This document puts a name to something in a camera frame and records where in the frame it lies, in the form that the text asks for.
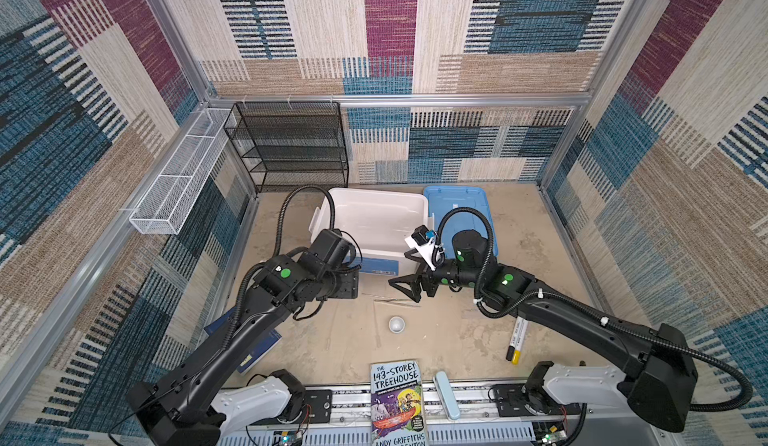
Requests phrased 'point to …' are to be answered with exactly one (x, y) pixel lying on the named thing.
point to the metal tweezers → (407, 302)
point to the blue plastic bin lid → (440, 200)
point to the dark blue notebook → (273, 339)
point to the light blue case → (446, 395)
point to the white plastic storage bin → (379, 221)
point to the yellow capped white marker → (520, 341)
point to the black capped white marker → (514, 339)
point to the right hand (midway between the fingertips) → (401, 271)
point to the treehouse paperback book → (397, 404)
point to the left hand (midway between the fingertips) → (347, 276)
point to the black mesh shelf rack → (291, 144)
